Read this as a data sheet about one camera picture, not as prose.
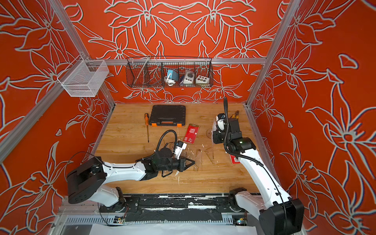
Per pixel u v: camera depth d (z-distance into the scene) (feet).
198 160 2.50
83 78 3.01
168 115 3.52
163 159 2.00
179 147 2.34
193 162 2.44
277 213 1.21
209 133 3.32
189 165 2.39
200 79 3.10
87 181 1.42
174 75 2.93
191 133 3.32
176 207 2.39
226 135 1.85
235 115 3.72
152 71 3.26
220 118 2.20
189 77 2.96
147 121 3.50
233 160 2.87
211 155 2.97
